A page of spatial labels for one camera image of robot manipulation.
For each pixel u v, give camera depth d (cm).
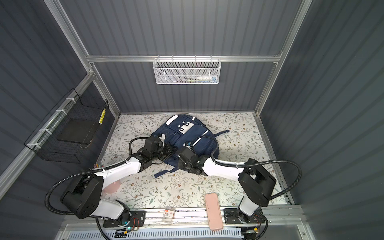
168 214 73
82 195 43
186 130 95
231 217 73
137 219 72
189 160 64
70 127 74
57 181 40
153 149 69
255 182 44
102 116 84
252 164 47
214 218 75
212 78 90
